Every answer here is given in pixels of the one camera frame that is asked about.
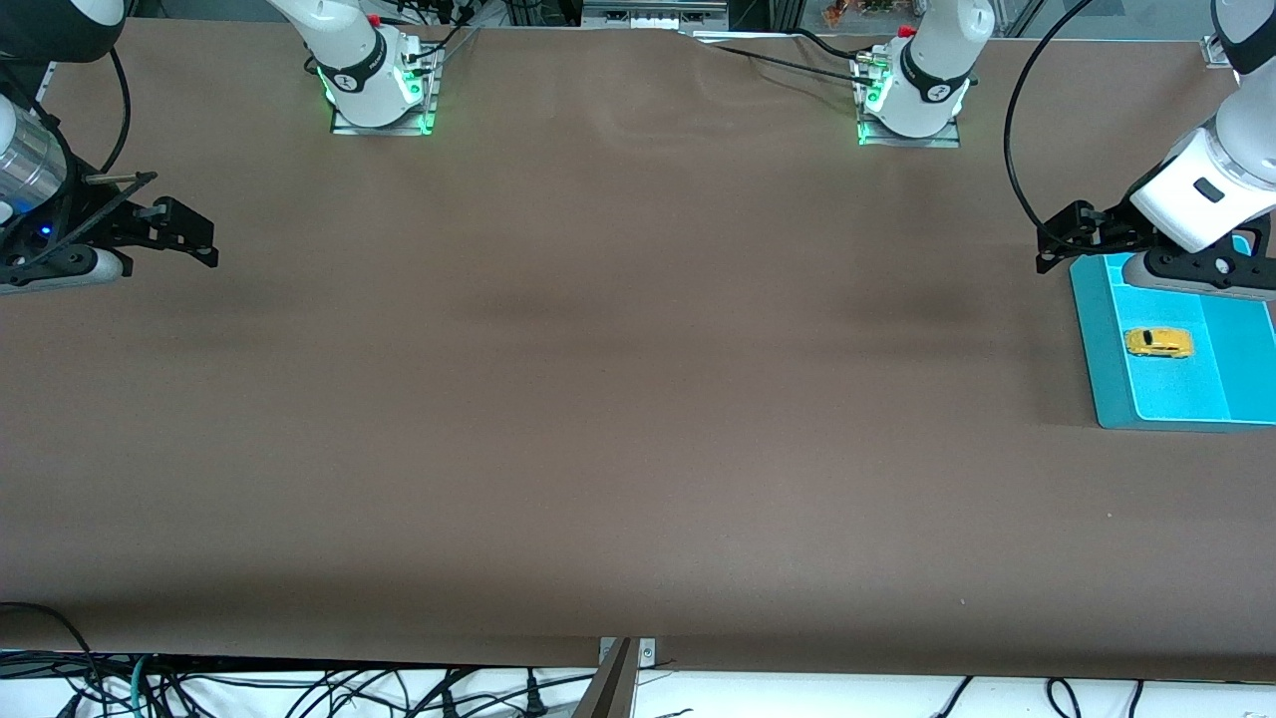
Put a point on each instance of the yellow beetle toy car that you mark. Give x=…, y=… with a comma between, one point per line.
x=1158, y=343

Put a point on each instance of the small metal table bracket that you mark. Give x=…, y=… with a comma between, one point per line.
x=648, y=653

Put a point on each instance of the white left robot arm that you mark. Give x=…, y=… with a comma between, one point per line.
x=932, y=70

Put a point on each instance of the black power plug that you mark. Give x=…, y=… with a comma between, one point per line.
x=533, y=698
x=449, y=706

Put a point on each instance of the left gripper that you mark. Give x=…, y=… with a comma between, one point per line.
x=1116, y=223

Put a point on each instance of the aluminium corner bracket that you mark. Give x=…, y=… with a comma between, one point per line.
x=1214, y=52

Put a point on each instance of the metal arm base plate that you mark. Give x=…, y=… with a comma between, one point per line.
x=427, y=110
x=907, y=142

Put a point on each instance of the teal plastic bin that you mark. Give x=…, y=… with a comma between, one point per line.
x=1166, y=394

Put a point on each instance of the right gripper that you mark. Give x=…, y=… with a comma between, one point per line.
x=88, y=223

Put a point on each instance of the grey power strip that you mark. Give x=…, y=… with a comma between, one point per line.
x=653, y=14

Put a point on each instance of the grey metal table leg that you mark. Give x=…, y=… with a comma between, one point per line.
x=610, y=693

